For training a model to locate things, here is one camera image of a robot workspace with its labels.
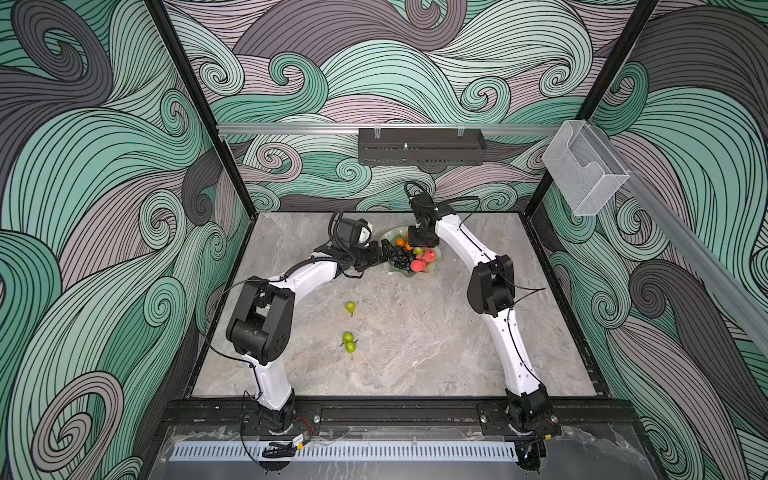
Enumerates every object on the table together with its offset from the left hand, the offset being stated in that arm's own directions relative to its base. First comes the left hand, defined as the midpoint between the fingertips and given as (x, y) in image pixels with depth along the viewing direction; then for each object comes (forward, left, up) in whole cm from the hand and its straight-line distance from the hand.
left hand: (389, 253), depth 90 cm
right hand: (+11, -11, -8) cm, 17 cm away
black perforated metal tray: (+31, -10, +18) cm, 37 cm away
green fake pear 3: (-22, +12, -13) cm, 28 cm away
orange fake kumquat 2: (+8, -7, -7) cm, 13 cm away
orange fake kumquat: (+12, -4, -9) cm, 16 cm away
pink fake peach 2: (+2, -10, -9) cm, 13 cm away
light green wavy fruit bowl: (+15, -1, -9) cm, 18 cm away
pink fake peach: (+4, -14, -7) cm, 16 cm away
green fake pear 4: (-25, +11, -12) cm, 30 cm away
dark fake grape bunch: (+5, -5, -9) cm, 12 cm away
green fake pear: (+7, -10, -8) cm, 15 cm away
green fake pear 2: (-12, +12, -13) cm, 21 cm away
